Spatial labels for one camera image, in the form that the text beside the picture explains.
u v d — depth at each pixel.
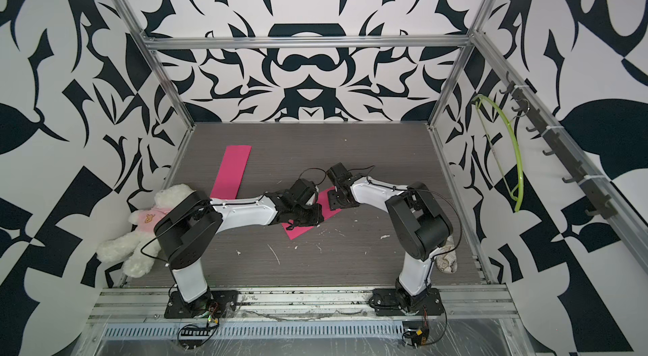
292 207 0.72
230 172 1.02
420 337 0.71
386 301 0.74
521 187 0.66
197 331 0.73
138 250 0.77
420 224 0.48
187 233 0.47
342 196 0.70
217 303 0.73
